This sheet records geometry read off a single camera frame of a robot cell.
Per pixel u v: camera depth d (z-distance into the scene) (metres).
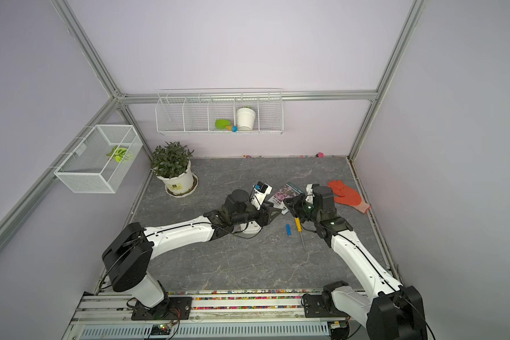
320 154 1.24
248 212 0.69
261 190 0.70
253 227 0.74
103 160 0.82
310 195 0.65
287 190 1.06
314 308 0.74
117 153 0.81
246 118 0.92
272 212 0.74
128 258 0.44
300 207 0.70
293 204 0.70
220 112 0.99
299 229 0.92
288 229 0.93
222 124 1.00
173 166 0.92
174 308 0.72
